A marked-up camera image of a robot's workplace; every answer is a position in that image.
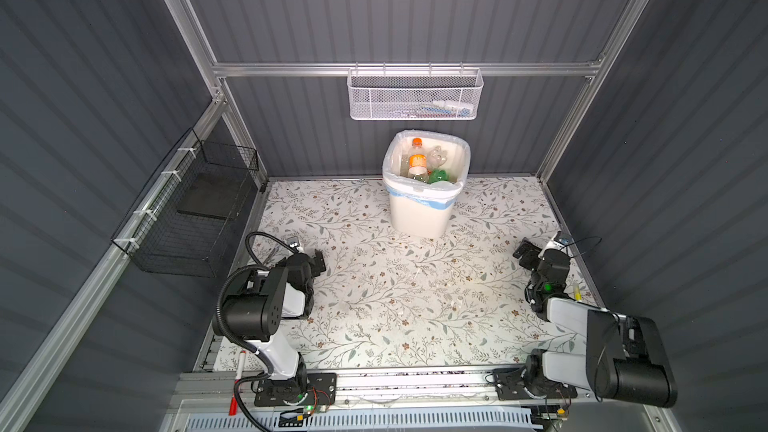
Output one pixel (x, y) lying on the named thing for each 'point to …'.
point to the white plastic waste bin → (423, 210)
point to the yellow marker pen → (578, 295)
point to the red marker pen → (239, 375)
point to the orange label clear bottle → (418, 162)
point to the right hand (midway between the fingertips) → (544, 246)
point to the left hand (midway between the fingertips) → (299, 255)
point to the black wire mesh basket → (182, 223)
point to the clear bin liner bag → (441, 195)
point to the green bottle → (437, 176)
